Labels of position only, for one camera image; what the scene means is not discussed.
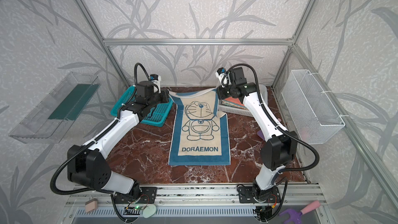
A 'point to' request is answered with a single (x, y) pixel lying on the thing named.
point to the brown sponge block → (91, 205)
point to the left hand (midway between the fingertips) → (170, 86)
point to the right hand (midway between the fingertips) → (218, 85)
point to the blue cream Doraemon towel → (198, 135)
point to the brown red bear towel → (233, 101)
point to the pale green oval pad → (148, 211)
